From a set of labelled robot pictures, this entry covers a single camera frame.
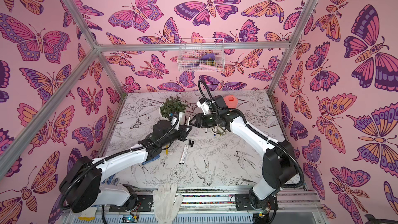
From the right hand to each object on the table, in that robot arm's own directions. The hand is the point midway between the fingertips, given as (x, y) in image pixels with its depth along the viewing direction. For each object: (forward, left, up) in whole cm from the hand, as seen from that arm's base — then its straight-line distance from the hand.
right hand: (192, 121), depth 79 cm
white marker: (+1, +2, 0) cm, 2 cm away
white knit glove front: (-33, +12, -22) cm, 41 cm away
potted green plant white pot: (+13, +12, -3) cm, 18 cm away
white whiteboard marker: (+7, -7, -21) cm, 23 cm away
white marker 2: (-8, +6, -21) cm, 23 cm away
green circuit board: (-39, +29, -24) cm, 54 cm away
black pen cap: (-2, +2, -22) cm, 22 cm away
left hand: (-1, 0, -3) cm, 3 cm away
